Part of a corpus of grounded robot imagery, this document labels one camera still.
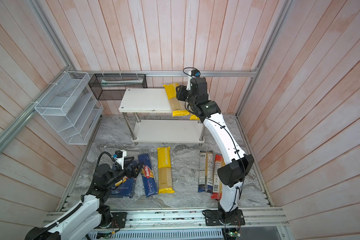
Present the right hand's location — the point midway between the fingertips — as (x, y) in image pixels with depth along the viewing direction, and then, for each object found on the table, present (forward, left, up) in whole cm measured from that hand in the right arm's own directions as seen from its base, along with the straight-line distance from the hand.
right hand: (177, 88), depth 74 cm
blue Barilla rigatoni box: (-39, +27, -36) cm, 60 cm away
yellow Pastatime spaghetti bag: (-30, +7, -40) cm, 51 cm away
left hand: (-27, +21, -30) cm, 45 cm away
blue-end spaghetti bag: (-27, -17, -41) cm, 52 cm away
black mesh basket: (+24, +49, -16) cm, 57 cm away
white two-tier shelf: (-1, +22, -8) cm, 24 cm away
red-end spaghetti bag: (-35, -23, -40) cm, 58 cm away
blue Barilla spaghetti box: (-34, +15, -39) cm, 54 cm away
